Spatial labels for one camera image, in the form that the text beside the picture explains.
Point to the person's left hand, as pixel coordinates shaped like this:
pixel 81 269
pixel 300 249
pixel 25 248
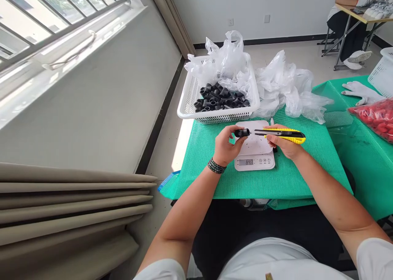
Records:
pixel 221 146

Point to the person's right hand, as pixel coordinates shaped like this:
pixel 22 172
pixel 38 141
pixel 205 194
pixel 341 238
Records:
pixel 291 151

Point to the yellow utility knife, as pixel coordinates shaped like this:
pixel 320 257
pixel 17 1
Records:
pixel 290 135

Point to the single black pipe fitting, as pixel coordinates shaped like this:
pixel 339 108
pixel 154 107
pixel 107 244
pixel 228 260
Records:
pixel 243 133

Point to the white kitchen scale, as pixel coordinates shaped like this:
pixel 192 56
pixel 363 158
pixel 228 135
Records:
pixel 256 161

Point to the green mesh table cloth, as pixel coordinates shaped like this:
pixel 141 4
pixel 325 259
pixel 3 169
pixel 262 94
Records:
pixel 353 145
pixel 261 184

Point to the pile of black fittings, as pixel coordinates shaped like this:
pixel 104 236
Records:
pixel 221 100

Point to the white plastic slotted basket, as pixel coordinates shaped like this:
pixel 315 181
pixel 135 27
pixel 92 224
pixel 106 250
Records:
pixel 188 103
pixel 383 74

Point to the heap of crumpled plastic bags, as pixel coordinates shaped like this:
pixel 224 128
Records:
pixel 285 86

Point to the person's legs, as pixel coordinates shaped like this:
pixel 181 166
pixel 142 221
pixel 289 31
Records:
pixel 245 227

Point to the clear plastic bag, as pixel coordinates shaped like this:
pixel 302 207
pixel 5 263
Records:
pixel 228 59

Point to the bag of red caps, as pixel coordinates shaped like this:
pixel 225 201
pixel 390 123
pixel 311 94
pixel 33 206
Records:
pixel 376 117

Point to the white work glove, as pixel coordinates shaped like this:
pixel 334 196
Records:
pixel 359 89

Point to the person's body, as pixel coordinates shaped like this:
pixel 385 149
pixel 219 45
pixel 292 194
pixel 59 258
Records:
pixel 276 261

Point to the wooden folding table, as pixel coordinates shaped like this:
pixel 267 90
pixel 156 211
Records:
pixel 350 11

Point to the beige curtain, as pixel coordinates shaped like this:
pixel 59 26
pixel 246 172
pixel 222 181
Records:
pixel 61 206

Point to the window with metal bars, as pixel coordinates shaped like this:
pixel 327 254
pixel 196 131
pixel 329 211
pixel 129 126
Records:
pixel 52 19

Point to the white wall socket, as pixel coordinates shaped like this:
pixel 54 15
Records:
pixel 231 22

